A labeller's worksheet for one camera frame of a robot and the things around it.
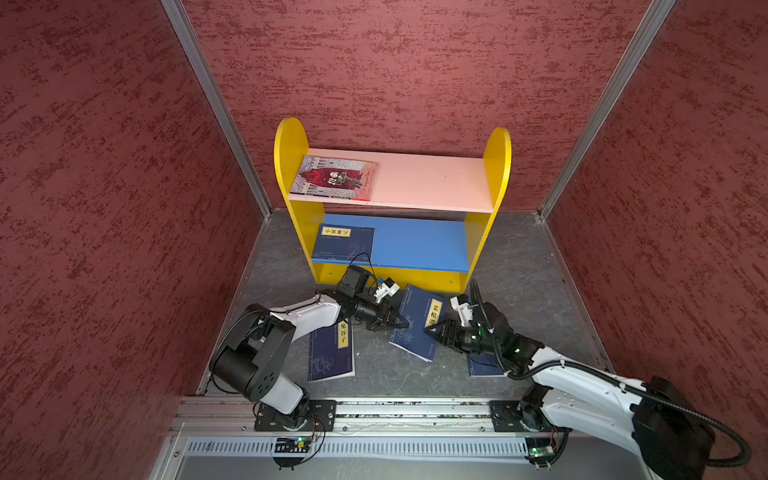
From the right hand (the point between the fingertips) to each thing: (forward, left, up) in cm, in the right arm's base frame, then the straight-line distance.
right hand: (428, 341), depth 78 cm
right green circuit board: (-24, -26, -10) cm, 36 cm away
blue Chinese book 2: (+1, +27, -8) cm, 29 cm away
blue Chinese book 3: (+8, +1, +1) cm, 9 cm away
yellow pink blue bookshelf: (+42, -1, +4) cm, 42 cm away
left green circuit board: (-21, +35, -9) cm, 42 cm away
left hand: (+2, +6, +2) cm, 7 cm away
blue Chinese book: (+30, +24, +7) cm, 39 cm away
